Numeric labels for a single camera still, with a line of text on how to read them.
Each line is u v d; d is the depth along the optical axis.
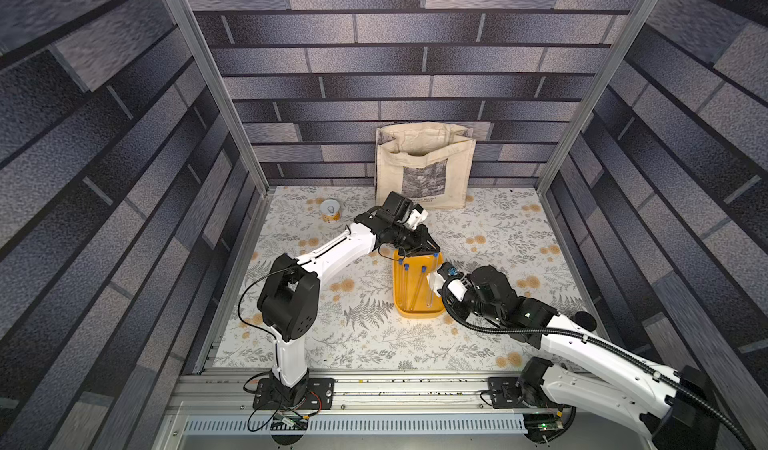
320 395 0.74
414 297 0.90
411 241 0.75
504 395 0.73
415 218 0.79
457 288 0.67
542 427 0.70
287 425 0.72
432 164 0.95
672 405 0.40
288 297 0.48
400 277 0.95
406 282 0.93
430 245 0.81
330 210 1.06
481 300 0.61
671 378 0.42
